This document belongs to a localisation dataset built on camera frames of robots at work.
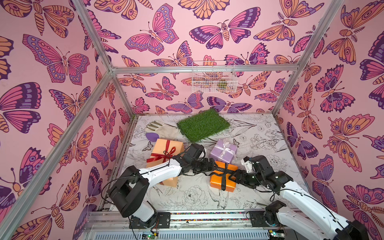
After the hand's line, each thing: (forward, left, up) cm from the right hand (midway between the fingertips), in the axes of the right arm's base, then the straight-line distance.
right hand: (233, 178), depth 79 cm
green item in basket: (+50, +4, +24) cm, 56 cm away
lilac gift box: (+18, +8, -2) cm, 19 cm away
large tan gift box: (+13, +39, +6) cm, 41 cm away
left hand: (+5, +10, +1) cm, 11 cm away
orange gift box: (-1, +9, -1) cm, 9 cm away
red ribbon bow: (+9, +37, +6) cm, 38 cm away
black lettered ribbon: (+2, +5, 0) cm, 5 cm away
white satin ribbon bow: (+19, +2, 0) cm, 19 cm away
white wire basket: (+56, +10, +26) cm, 62 cm away
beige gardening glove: (+37, +44, -7) cm, 58 cm away
